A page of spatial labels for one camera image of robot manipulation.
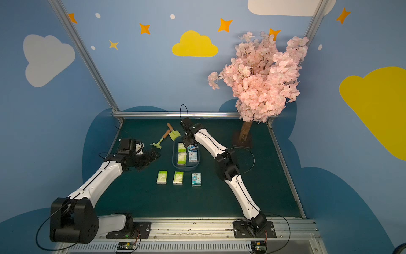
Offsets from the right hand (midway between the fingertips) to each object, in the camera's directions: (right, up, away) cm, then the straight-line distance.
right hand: (192, 139), depth 103 cm
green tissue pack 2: (-7, -7, -1) cm, 10 cm away
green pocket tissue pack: (-17, -22, -14) cm, 30 cm away
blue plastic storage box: (-1, -16, -7) cm, 18 cm away
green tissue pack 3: (-6, -12, -5) cm, 14 cm away
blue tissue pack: (0, -5, -2) cm, 5 cm away
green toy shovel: (-14, +4, +9) cm, 17 cm away
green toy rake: (-25, -4, +5) cm, 25 cm away
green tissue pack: (-7, -22, -13) cm, 27 cm away
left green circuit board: (-28, -48, -31) cm, 64 cm away
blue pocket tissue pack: (+3, -23, -14) cm, 27 cm away
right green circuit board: (+34, -50, -30) cm, 67 cm away
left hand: (-19, -9, -16) cm, 27 cm away
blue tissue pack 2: (+1, -11, -4) cm, 11 cm away
